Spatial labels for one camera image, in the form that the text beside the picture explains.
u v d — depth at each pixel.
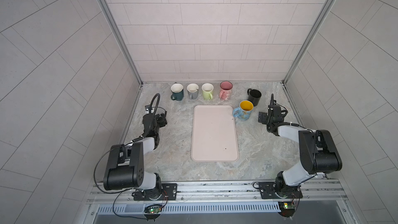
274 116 0.72
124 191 0.45
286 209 0.68
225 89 0.99
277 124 0.71
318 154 0.45
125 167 0.43
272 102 0.77
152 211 0.64
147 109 0.75
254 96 0.98
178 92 0.98
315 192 0.72
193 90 1.01
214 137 0.89
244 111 0.89
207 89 1.05
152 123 0.69
